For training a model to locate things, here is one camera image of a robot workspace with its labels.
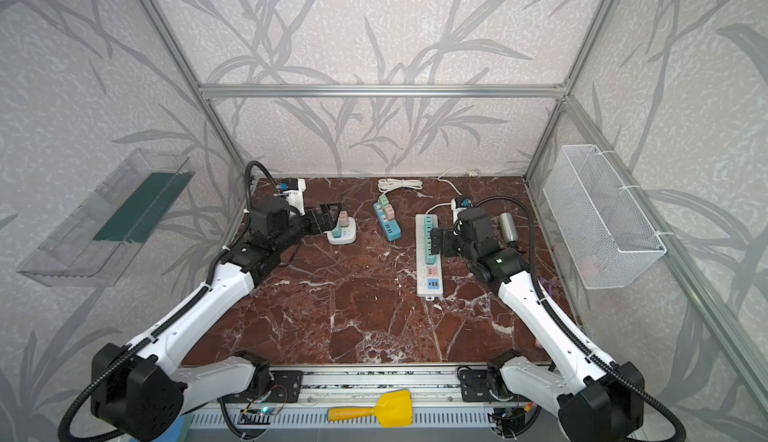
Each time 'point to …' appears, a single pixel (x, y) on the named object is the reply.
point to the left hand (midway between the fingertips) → (332, 198)
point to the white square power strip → (348, 233)
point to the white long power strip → (428, 277)
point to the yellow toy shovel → (394, 409)
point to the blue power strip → (391, 228)
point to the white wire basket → (604, 236)
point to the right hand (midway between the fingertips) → (448, 222)
